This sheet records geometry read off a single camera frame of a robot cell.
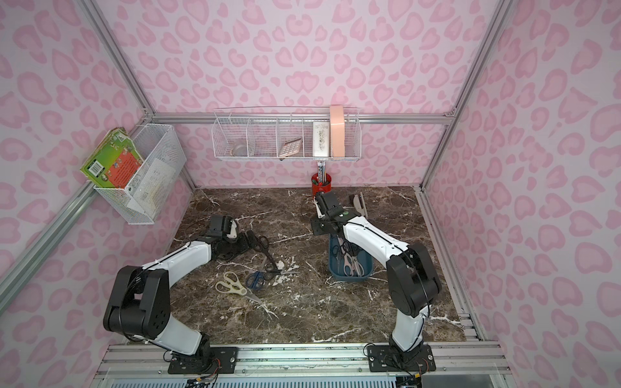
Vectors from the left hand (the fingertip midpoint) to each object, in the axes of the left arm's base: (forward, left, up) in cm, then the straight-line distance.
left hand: (251, 240), depth 94 cm
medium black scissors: (-1, -36, -4) cm, 37 cm away
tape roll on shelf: (+27, +4, +22) cm, 35 cm away
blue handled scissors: (-13, -3, -6) cm, 15 cm away
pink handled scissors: (-8, -39, -5) cm, 40 cm away
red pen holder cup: (+29, -27, +2) cm, 40 cm away
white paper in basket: (+7, +30, +21) cm, 38 cm away
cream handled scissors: (-16, +5, -5) cm, 17 cm away
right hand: (+4, -25, +7) cm, 26 cm away
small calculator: (+28, -16, +23) cm, 39 cm away
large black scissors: (+2, -3, -6) cm, 7 cm away
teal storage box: (-7, -44, -5) cm, 45 cm away
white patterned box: (+29, -27, +25) cm, 47 cm away
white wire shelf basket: (+39, -13, +22) cm, 46 cm away
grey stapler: (+21, -45, -4) cm, 50 cm away
